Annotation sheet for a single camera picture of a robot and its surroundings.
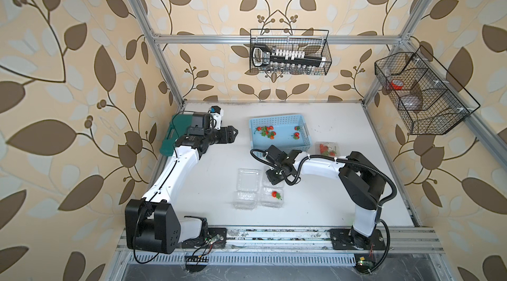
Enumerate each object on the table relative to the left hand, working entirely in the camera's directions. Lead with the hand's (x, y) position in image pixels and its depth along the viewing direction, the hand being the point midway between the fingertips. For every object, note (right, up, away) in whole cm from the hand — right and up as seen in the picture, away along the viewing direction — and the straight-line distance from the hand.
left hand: (226, 129), depth 82 cm
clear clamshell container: (+50, -9, +17) cm, 54 cm away
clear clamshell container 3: (+9, -25, +6) cm, 28 cm away
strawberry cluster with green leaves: (+17, -2, +24) cm, 30 cm away
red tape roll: (+71, +19, -1) cm, 74 cm away
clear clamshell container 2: (+16, -26, +4) cm, 31 cm away
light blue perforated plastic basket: (+29, -3, +24) cm, 38 cm away
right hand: (+20, -23, +9) cm, 32 cm away
